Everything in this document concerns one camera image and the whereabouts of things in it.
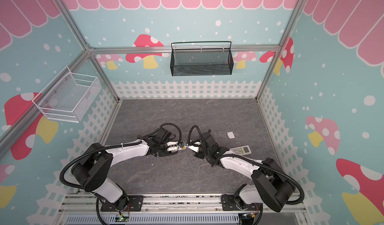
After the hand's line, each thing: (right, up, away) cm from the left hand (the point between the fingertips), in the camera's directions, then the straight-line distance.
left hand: (167, 147), depth 93 cm
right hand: (+16, +4, -6) cm, 17 cm away
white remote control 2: (+45, -2, -1) cm, 46 cm away
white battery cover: (+41, +6, +8) cm, 43 cm away
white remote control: (+9, +3, -13) cm, 16 cm away
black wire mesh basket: (+19, +56, +2) cm, 59 cm away
